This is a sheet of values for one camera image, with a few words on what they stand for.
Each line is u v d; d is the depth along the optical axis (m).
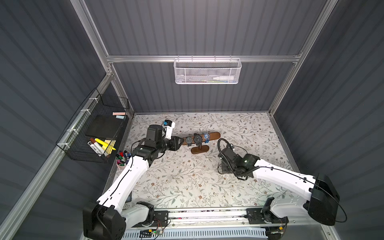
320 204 0.40
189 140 0.86
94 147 0.67
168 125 0.69
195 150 0.99
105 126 0.74
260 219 0.73
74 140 0.63
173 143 0.68
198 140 0.86
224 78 0.93
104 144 0.69
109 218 0.37
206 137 0.87
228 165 0.61
